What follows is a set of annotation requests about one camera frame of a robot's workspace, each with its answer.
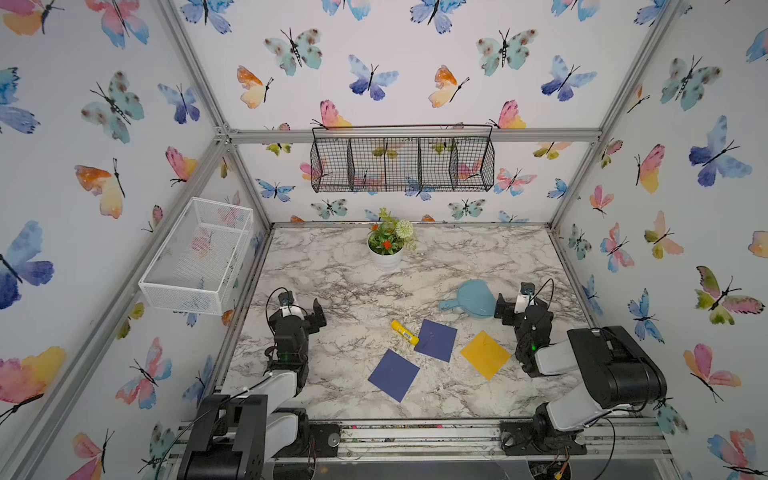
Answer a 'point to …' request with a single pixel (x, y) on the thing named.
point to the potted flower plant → (388, 239)
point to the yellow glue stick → (404, 333)
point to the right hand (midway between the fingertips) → (521, 293)
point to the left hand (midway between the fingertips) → (302, 301)
